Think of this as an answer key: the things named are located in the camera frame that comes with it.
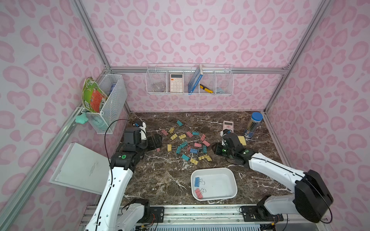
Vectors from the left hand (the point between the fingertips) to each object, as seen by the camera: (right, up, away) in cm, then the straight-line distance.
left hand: (153, 135), depth 75 cm
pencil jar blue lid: (+60, +9, +15) cm, 62 cm away
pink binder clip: (+24, -32, +5) cm, 40 cm away
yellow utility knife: (+30, +30, +23) cm, 48 cm away
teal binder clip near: (+16, -16, +19) cm, 29 cm away
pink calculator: (+48, +5, +35) cm, 60 cm away
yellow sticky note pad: (+56, -5, +27) cm, 62 cm away
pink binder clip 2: (+1, 0, +29) cm, 29 cm away
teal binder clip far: (+11, +6, +38) cm, 41 cm away
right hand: (+31, -7, +10) cm, 33 cm away
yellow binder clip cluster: (+29, -15, +17) cm, 36 cm away
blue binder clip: (+23, -27, +7) cm, 36 cm away
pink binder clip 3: (+30, -7, +25) cm, 39 cm away
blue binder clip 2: (+21, -12, +21) cm, 32 cm away
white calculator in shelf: (+10, +33, +20) cm, 40 cm away
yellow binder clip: (+14, -3, +29) cm, 32 cm away
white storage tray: (+37, -28, +8) cm, 47 cm away
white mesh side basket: (-23, +7, -3) cm, 24 cm away
